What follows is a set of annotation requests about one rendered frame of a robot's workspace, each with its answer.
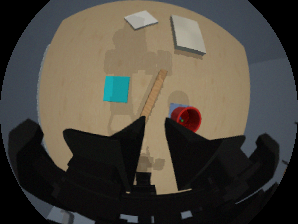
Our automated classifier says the brown flat bar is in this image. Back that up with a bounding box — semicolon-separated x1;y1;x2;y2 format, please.
140;68;168;123

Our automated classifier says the dark red cup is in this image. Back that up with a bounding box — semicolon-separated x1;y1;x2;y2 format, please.
170;107;202;133

